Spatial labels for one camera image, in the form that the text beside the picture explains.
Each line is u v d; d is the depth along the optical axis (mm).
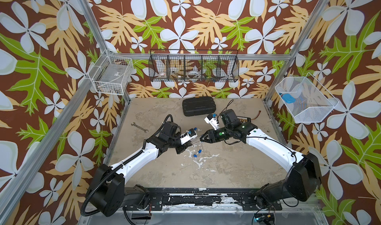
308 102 804
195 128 1026
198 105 1143
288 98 862
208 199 754
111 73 865
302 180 416
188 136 699
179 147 722
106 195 405
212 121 734
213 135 677
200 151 923
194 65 977
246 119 1063
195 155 905
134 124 1049
